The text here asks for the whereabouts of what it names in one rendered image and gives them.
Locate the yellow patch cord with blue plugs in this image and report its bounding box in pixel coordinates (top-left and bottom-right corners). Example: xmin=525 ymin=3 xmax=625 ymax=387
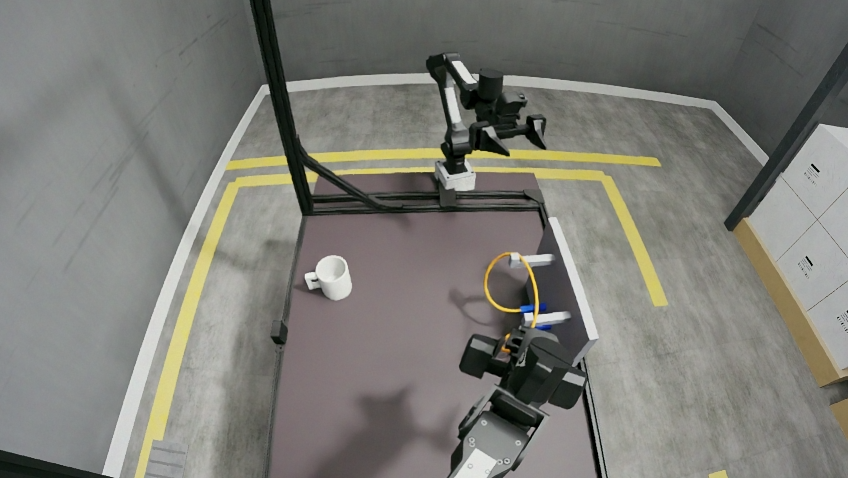
xmin=484 ymin=252 xmax=538 ymax=352

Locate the white mug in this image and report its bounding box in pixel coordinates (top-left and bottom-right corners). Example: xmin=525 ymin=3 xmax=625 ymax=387
xmin=305 ymin=256 xmax=352 ymax=300

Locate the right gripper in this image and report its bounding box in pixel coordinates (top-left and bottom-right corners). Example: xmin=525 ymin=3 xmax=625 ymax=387
xmin=459 ymin=333 xmax=587 ymax=410

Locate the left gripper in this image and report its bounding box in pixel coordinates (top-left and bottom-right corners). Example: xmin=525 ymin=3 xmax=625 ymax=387
xmin=468 ymin=106 xmax=547 ymax=157

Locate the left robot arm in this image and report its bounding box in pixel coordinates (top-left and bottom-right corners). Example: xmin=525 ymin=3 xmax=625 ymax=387
xmin=426 ymin=51 xmax=528 ymax=175

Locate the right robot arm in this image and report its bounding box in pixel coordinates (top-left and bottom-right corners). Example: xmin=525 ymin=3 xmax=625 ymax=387
xmin=447 ymin=324 xmax=573 ymax=478

